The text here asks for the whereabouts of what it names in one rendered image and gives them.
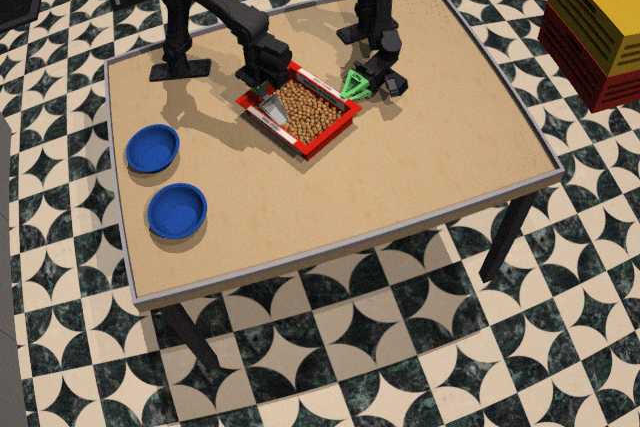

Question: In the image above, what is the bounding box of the blue bowl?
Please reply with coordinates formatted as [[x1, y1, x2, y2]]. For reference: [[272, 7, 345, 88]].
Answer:
[[126, 124, 180, 173], [147, 183, 207, 239]]

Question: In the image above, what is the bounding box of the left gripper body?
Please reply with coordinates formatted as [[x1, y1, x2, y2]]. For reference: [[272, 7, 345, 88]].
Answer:
[[351, 56, 381, 94]]

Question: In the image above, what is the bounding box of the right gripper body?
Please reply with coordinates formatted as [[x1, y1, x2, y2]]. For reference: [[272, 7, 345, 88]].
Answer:
[[235, 57, 267, 88]]

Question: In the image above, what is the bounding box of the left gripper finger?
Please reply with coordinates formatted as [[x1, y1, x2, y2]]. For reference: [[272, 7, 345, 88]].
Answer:
[[346, 79, 372, 101], [341, 69, 369, 98]]

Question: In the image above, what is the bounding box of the grey scoop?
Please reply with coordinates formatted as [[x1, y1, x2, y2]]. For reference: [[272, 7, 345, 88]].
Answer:
[[259, 88, 289, 126]]

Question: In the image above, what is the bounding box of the red cardboard food box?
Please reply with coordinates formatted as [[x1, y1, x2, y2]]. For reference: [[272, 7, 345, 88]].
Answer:
[[236, 61, 362, 161]]

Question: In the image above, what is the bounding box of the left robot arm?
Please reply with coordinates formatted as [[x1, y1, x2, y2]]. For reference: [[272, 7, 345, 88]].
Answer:
[[337, 0, 408, 97]]

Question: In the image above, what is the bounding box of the grey table edge rim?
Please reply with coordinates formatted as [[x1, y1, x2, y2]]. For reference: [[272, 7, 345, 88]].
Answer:
[[104, 0, 565, 307]]

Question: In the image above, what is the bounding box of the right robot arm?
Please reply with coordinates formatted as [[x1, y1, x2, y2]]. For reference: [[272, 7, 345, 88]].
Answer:
[[149, 0, 292, 90]]

